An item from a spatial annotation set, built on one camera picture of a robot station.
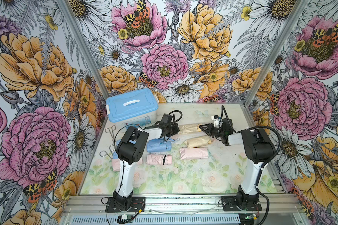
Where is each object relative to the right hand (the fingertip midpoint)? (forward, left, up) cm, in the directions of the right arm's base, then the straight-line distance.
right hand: (200, 129), depth 99 cm
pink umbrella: (-20, +28, -2) cm, 35 cm away
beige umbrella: (-8, +2, -2) cm, 9 cm away
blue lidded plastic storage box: (+11, +46, +12) cm, 48 cm away
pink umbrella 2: (-17, +9, -3) cm, 19 cm away
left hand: (0, +14, -4) cm, 15 cm away
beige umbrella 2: (+1, +7, 0) cm, 7 cm away
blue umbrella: (-11, +27, 0) cm, 29 cm away
